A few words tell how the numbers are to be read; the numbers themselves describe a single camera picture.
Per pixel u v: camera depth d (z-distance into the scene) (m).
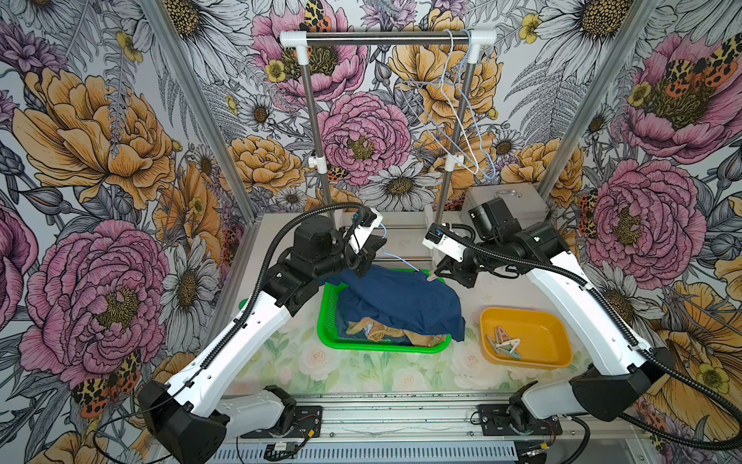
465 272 0.60
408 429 0.74
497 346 0.85
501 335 0.87
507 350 0.84
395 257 0.70
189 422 0.36
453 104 0.97
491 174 1.12
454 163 0.82
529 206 1.12
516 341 0.85
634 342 0.40
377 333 0.80
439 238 0.62
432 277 0.71
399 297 0.77
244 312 0.45
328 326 0.87
